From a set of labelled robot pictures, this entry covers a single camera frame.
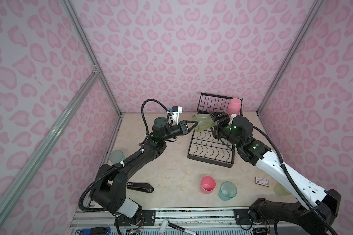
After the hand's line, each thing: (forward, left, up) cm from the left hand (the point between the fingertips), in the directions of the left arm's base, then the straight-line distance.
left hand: (199, 124), depth 70 cm
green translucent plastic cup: (+6, -4, -5) cm, 9 cm away
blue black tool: (-40, +49, -28) cm, 69 cm away
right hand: (+2, -4, +3) cm, 5 cm away
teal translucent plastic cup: (-22, -17, -32) cm, 42 cm away
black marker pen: (-38, +16, -28) cm, 50 cm away
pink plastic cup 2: (-19, -6, -30) cm, 36 cm away
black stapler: (-20, +30, -30) cm, 46 cm away
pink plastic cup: (+18, -22, -6) cm, 29 cm away
